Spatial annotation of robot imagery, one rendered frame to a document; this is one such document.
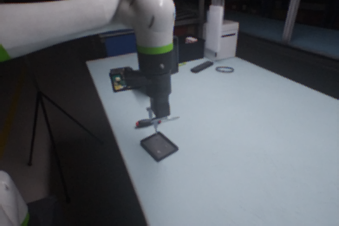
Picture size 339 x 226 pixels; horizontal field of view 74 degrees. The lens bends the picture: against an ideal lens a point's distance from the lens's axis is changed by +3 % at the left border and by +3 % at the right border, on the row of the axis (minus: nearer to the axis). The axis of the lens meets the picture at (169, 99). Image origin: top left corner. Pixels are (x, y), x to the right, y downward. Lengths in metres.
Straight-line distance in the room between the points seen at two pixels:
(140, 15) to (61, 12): 0.18
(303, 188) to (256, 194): 0.12
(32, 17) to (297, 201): 0.74
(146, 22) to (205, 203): 0.46
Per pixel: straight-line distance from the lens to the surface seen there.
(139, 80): 0.57
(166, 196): 0.62
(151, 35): 0.53
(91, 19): 0.60
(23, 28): 0.57
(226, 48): 1.45
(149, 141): 0.77
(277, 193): 0.67
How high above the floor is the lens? 1.51
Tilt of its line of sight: 30 degrees down
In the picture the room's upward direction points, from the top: 3 degrees counter-clockwise
